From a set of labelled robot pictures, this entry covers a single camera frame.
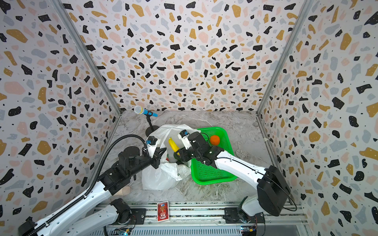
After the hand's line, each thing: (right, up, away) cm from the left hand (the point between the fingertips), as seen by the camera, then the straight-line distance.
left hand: (166, 148), depth 72 cm
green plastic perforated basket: (+20, -18, +16) cm, 31 cm away
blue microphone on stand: (-19, +20, +15) cm, 32 cm away
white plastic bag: (+2, -10, -6) cm, 12 cm away
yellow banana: (+2, 0, +8) cm, 9 cm away
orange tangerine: (+26, +1, +24) cm, 36 cm away
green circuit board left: (-20, -40, -1) cm, 45 cm away
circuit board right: (+40, -40, 0) cm, 57 cm away
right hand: (+5, -3, +6) cm, 9 cm away
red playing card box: (-3, -33, +3) cm, 33 cm away
